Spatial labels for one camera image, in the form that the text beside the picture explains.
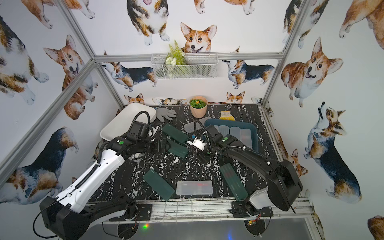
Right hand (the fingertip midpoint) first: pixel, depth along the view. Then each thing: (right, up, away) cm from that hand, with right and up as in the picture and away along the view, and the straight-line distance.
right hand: (197, 152), depth 80 cm
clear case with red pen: (-2, -19, +1) cm, 19 cm away
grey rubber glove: (-27, +22, +33) cm, 49 cm away
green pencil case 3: (+21, -19, +1) cm, 28 cm away
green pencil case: (-16, +7, +24) cm, 30 cm away
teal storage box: (+31, +13, +24) cm, 41 cm away
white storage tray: (-57, +12, +29) cm, 65 cm away
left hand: (-16, +5, -3) cm, 17 cm away
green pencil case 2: (-20, -18, +2) cm, 27 cm away
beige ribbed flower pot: (0, +27, +26) cm, 37 cm away
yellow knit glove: (+21, +20, +34) cm, 45 cm away
